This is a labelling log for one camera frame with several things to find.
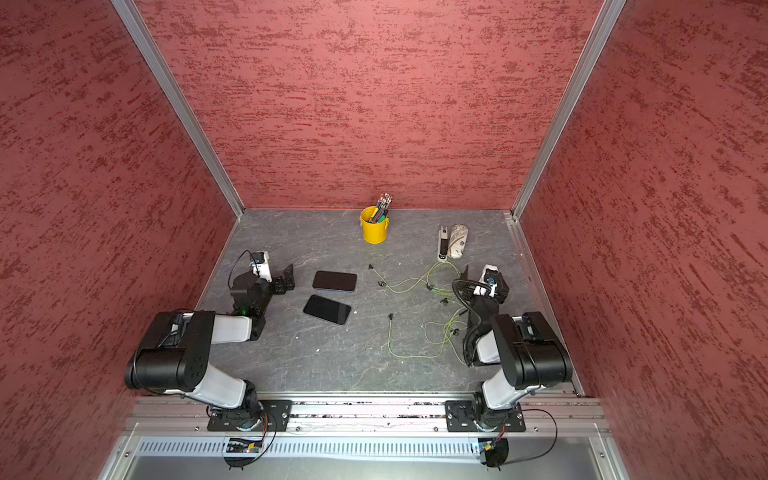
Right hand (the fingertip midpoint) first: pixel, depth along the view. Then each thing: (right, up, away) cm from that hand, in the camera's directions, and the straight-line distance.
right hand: (481, 272), depth 88 cm
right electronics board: (-2, -41, -17) cm, 45 cm away
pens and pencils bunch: (-31, +22, +13) cm, 40 cm away
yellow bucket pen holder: (-34, +12, +20) cm, 42 cm away
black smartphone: (-47, -4, +12) cm, 49 cm away
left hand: (-64, 0, +5) cm, 64 cm away
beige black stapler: (-9, +8, +15) cm, 20 cm away
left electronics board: (-66, -41, -16) cm, 79 cm away
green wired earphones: (-10, -20, -1) cm, 22 cm away
